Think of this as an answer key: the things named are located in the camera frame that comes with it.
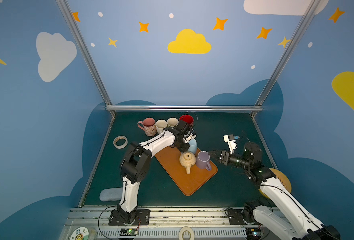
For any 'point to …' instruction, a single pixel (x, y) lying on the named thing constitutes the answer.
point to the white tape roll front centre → (186, 228)
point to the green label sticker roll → (80, 233)
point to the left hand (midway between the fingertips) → (187, 147)
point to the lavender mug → (202, 160)
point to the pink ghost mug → (149, 126)
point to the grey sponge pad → (112, 194)
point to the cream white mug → (160, 125)
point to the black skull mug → (188, 119)
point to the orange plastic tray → (189, 184)
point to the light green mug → (172, 122)
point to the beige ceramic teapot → (187, 159)
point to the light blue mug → (193, 146)
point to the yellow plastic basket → (282, 178)
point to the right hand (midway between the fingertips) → (212, 151)
